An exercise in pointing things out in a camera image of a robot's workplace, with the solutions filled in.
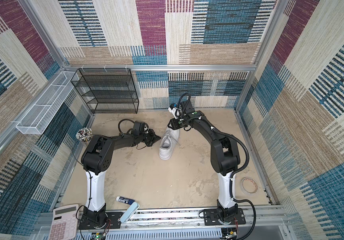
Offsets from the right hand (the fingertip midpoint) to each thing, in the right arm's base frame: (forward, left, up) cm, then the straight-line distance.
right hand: (170, 126), depth 93 cm
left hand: (0, +6, -9) cm, 11 cm away
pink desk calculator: (-48, +51, -12) cm, 71 cm away
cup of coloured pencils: (-8, +48, +5) cm, 49 cm away
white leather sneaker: (-7, +2, -7) cm, 10 cm away
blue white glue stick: (-38, +25, -12) cm, 47 cm away
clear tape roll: (-32, -42, -14) cm, 55 cm away
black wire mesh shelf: (+31, +45, +5) cm, 54 cm away
